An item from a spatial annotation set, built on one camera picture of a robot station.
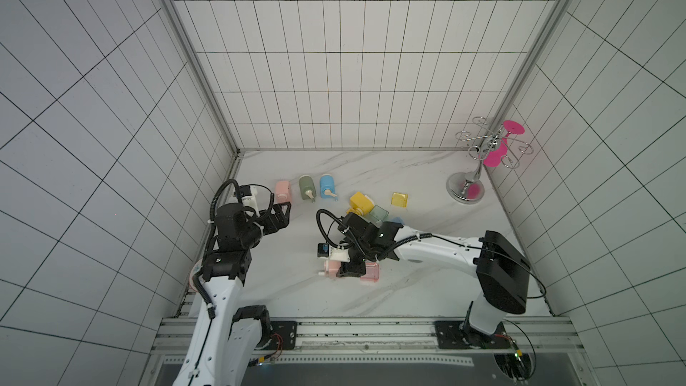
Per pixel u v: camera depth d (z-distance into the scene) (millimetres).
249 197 670
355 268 695
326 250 681
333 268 737
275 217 680
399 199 1029
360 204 974
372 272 847
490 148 856
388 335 742
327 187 981
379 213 977
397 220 897
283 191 981
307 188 979
